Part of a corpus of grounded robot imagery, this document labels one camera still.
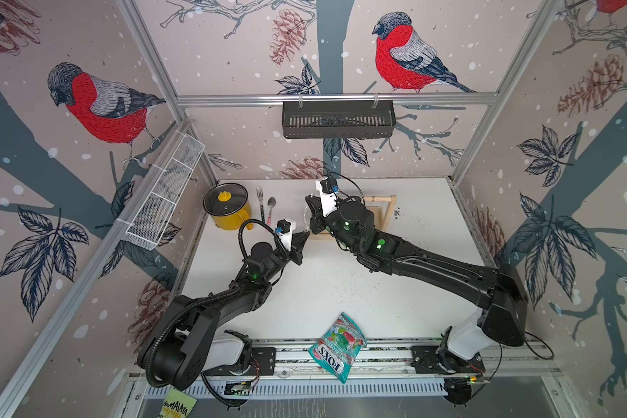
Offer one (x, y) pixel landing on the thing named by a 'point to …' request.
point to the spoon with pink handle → (271, 204)
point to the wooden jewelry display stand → (382, 208)
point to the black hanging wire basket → (338, 118)
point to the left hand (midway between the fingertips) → (311, 229)
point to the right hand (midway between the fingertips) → (309, 194)
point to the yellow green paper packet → (177, 404)
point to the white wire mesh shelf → (147, 227)
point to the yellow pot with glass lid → (228, 205)
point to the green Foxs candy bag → (337, 350)
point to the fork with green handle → (260, 196)
